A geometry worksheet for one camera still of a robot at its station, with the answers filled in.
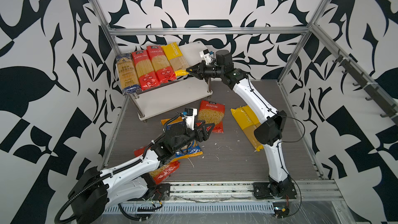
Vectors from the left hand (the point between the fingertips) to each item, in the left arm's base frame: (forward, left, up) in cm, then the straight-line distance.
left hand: (209, 120), depth 72 cm
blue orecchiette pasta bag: (-5, +9, -21) cm, 23 cm away
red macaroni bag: (-17, +23, -20) cm, 35 cm away
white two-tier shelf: (+13, +21, +11) cm, 27 cm away
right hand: (+20, +10, +14) cm, 26 cm away
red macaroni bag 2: (+17, -5, -21) cm, 27 cm away
